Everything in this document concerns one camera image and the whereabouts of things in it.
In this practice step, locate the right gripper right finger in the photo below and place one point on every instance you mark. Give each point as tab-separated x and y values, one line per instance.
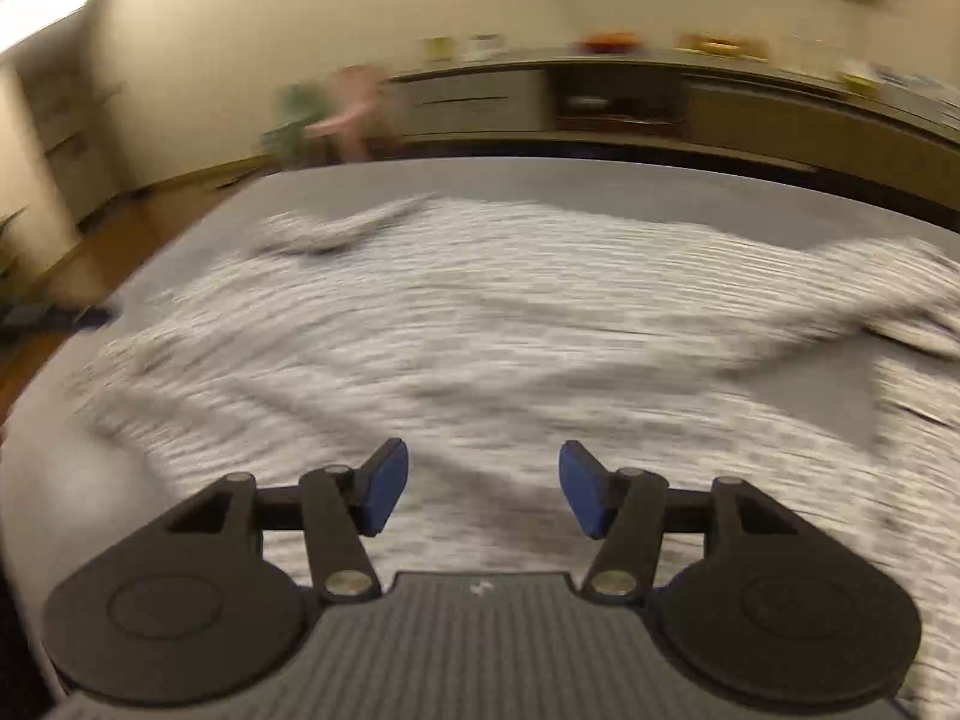
742	594

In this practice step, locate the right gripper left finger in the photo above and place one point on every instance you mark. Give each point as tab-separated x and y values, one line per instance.
213	595

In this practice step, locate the black white patterned garment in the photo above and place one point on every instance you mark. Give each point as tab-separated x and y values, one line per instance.
486	335

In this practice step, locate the long grey TV cabinet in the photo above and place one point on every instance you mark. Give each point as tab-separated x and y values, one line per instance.
678	101

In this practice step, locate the pink plastic chair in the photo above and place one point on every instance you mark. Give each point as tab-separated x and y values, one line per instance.
355	92

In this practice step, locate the green plastic chair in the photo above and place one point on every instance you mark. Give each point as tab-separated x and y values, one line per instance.
298	106

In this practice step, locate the gold ingot ornaments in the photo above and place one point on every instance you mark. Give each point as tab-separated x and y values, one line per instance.
743	48

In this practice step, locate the red fruit plate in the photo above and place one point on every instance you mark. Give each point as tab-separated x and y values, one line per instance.
610	43

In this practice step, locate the yellow cup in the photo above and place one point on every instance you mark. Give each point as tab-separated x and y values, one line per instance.
439	50

